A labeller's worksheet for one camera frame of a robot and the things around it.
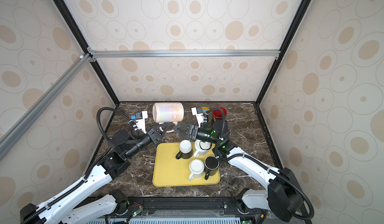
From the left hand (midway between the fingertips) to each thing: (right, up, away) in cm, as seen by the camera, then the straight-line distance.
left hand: (171, 125), depth 61 cm
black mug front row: (+18, -23, +17) cm, 34 cm away
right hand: (+2, -3, +2) cm, 4 cm away
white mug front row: (+10, -23, +19) cm, 32 cm away
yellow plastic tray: (-5, -28, +24) cm, 37 cm away
